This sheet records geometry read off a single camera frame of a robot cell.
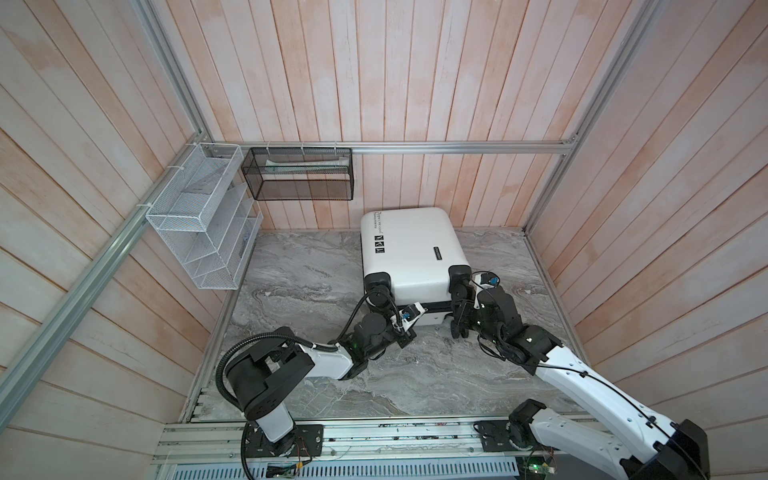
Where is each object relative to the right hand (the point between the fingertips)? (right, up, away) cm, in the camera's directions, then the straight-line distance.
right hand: (454, 303), depth 80 cm
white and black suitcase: (-11, +13, +5) cm, 18 cm away
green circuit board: (+18, -38, -9) cm, 43 cm away
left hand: (-9, -4, +2) cm, 10 cm away
